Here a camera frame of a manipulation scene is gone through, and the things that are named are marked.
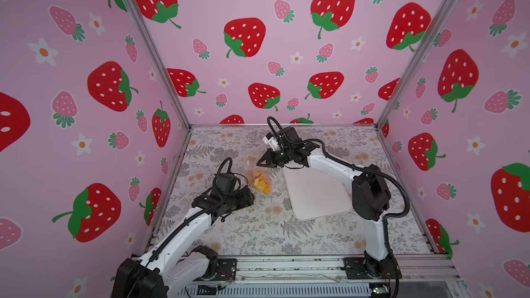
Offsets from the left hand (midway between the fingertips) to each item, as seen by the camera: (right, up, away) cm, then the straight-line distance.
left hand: (249, 198), depth 83 cm
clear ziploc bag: (+2, +7, +13) cm, 15 cm away
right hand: (+1, +13, -1) cm, 13 cm away
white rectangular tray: (+29, 0, +10) cm, 30 cm away
